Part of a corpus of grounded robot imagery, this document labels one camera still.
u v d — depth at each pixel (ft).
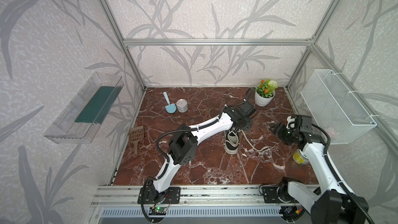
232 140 2.82
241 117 2.07
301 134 1.95
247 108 2.21
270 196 2.41
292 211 2.42
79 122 2.07
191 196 2.47
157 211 2.35
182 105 3.41
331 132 2.36
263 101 3.43
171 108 3.56
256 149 2.91
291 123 2.39
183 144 1.67
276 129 2.44
